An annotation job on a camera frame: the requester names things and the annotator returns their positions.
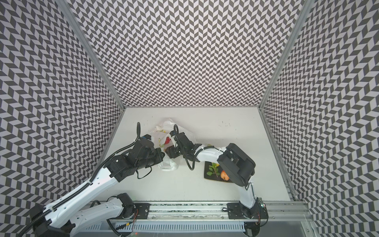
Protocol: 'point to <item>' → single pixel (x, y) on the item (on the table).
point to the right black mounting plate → (237, 211)
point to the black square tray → (213, 177)
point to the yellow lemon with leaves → (214, 169)
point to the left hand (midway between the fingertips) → (165, 156)
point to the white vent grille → (150, 227)
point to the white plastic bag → (163, 139)
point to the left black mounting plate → (141, 210)
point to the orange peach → (224, 176)
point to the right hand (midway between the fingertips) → (170, 150)
